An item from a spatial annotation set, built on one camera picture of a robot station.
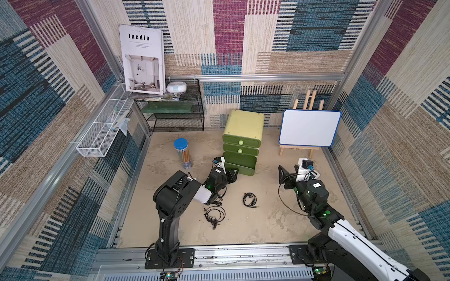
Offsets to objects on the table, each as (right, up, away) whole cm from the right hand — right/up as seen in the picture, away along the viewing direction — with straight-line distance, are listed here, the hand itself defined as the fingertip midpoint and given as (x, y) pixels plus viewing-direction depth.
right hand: (288, 165), depth 77 cm
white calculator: (+21, -7, +19) cm, 29 cm away
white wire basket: (-93, +10, +13) cm, 95 cm away
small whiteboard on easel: (+20, +18, +20) cm, 33 cm away
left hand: (-21, -4, +18) cm, 28 cm away
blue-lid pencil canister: (-49, +9, +10) cm, 51 cm away
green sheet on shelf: (-59, +29, +19) cm, 68 cm away
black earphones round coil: (-15, -19, +12) cm, 27 cm away
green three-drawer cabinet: (-19, +15, +12) cm, 27 cm away
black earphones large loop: (-33, -25, +8) cm, 42 cm away
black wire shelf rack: (-53, +28, +37) cm, 70 cm away
